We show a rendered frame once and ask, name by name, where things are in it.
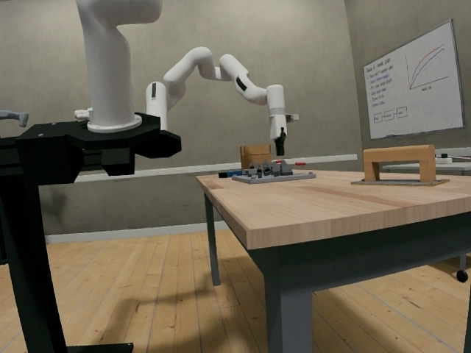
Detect small brown cardboard box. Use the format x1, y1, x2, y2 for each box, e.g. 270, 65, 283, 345
240, 144, 272, 170

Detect blue spirit level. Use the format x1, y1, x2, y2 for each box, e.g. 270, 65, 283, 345
219, 171, 245, 178

